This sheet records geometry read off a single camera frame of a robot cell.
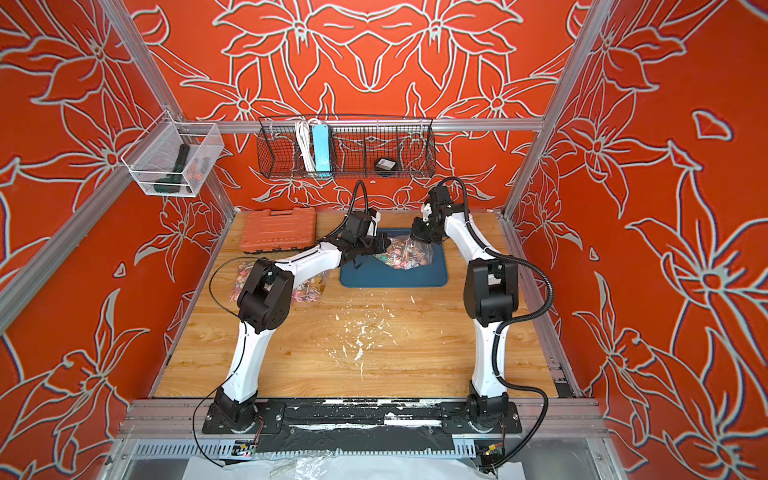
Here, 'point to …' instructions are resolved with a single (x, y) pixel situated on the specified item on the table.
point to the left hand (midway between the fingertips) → (393, 239)
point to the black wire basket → (340, 147)
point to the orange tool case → (267, 231)
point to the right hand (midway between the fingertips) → (415, 231)
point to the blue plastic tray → (375, 272)
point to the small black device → (385, 164)
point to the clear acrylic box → (173, 159)
